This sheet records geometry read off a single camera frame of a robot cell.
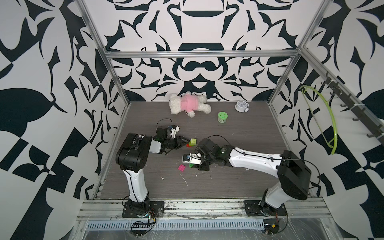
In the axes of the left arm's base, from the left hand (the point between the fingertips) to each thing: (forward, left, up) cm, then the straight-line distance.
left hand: (187, 140), depth 97 cm
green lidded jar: (+16, -25, +4) cm, 30 cm away
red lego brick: (-4, 0, +1) cm, 4 cm away
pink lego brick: (-17, +3, -1) cm, 17 cm away
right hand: (-15, -2, +6) cm, 17 cm away
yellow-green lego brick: (-3, -4, +3) cm, 6 cm away
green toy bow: (-20, -65, +25) cm, 73 cm away
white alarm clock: (+27, -42, +1) cm, 50 cm away
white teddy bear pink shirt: (+26, -2, +7) cm, 27 cm away
